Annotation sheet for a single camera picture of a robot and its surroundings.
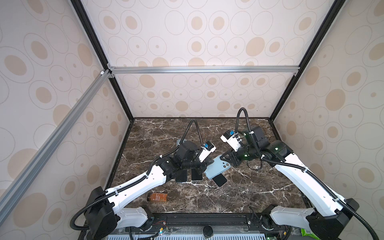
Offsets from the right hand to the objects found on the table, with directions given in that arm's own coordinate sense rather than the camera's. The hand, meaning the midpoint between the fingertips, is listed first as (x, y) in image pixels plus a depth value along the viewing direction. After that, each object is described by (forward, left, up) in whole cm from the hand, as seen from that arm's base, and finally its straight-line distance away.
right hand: (222, 156), depth 70 cm
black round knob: (-27, +8, -15) cm, 32 cm away
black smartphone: (-1, -1, -25) cm, 25 cm away
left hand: (-1, +3, -2) cm, 4 cm away
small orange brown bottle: (-12, +33, -20) cm, 41 cm away
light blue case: (-3, +2, -3) cm, 5 cm away
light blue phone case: (+30, +26, -27) cm, 48 cm away
